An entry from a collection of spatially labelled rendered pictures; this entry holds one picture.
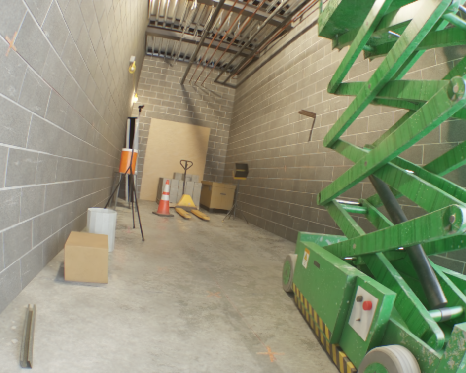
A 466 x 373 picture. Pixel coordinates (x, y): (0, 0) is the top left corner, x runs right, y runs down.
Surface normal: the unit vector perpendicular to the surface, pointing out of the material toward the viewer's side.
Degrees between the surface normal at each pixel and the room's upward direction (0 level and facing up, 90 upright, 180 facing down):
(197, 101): 90
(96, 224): 90
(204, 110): 90
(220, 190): 90
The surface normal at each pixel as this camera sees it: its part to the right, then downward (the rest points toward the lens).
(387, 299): 0.04, 0.01
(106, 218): 0.68, 0.10
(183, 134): 0.32, 0.04
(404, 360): 0.15, -0.93
